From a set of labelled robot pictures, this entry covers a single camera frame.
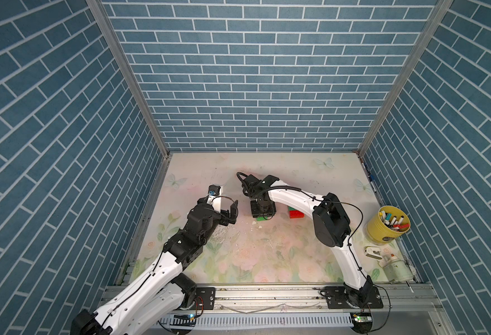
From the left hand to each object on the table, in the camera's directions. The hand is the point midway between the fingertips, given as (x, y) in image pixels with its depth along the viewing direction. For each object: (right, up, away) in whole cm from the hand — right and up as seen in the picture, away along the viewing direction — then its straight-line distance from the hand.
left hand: (231, 200), depth 76 cm
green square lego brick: (+11, -8, +4) cm, 14 cm away
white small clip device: (+57, -22, +7) cm, 62 cm away
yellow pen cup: (+61, -10, +4) cm, 62 cm away
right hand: (+11, -10, +16) cm, 22 cm away
